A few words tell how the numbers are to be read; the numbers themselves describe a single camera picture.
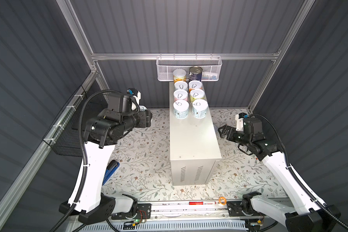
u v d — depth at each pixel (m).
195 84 0.77
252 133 0.54
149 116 0.54
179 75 0.80
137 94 0.53
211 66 0.83
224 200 0.77
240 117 0.67
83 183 0.35
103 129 0.36
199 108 0.67
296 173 0.43
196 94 0.72
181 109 0.66
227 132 0.68
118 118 0.41
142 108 0.59
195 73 0.77
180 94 0.72
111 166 0.85
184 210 0.75
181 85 0.77
